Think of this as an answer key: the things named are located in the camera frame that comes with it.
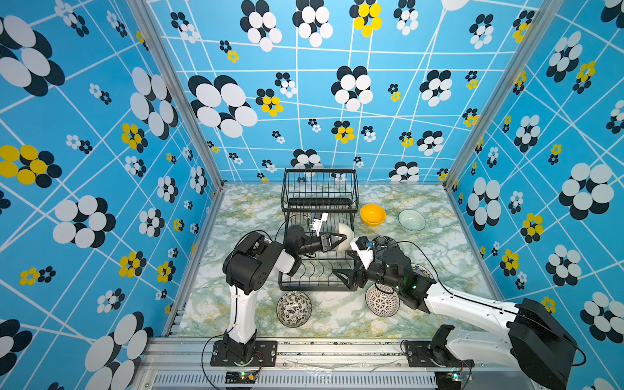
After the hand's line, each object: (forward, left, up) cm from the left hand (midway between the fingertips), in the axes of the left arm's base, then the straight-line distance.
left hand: (349, 239), depth 85 cm
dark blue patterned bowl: (+4, -15, -10) cm, 19 cm away
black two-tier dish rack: (+31, +17, -9) cm, 36 cm away
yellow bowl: (+18, -12, -9) cm, 24 cm away
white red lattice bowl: (-17, -11, -12) cm, 24 cm away
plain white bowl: (+6, +2, -2) cm, 6 cm away
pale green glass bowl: (+17, -30, -11) cm, 37 cm away
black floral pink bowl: (-20, +19, -13) cm, 31 cm away
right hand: (-9, +2, +2) cm, 10 cm away
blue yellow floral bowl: (-8, -26, -9) cm, 29 cm away
